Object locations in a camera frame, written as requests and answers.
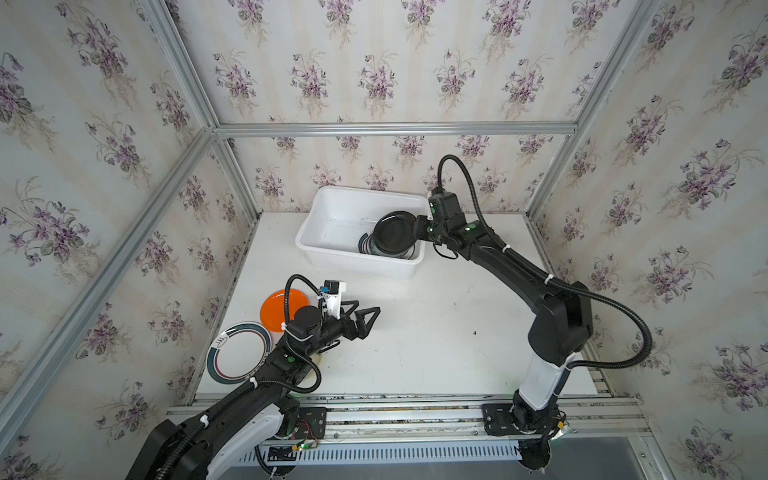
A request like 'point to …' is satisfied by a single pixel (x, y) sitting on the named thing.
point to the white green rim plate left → (237, 352)
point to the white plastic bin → (329, 234)
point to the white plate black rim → (364, 241)
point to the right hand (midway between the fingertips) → (428, 221)
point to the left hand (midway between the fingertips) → (370, 308)
